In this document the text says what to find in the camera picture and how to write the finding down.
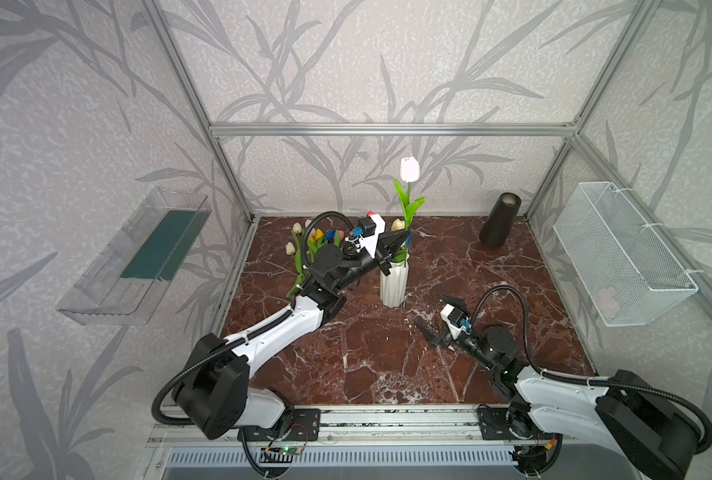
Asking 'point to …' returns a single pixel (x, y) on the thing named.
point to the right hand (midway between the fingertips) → (430, 298)
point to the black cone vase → (499, 223)
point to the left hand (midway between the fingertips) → (410, 226)
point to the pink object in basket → (608, 302)
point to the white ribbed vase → (394, 286)
